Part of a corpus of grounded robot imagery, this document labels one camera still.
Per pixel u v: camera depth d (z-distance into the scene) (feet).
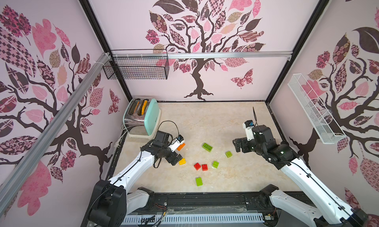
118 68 3.21
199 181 2.68
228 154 2.94
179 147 3.11
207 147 3.03
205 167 2.79
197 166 2.78
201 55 3.03
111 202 1.30
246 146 2.16
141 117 2.88
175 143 2.46
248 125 2.14
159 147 2.11
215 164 2.80
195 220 2.29
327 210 1.28
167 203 2.42
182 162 2.86
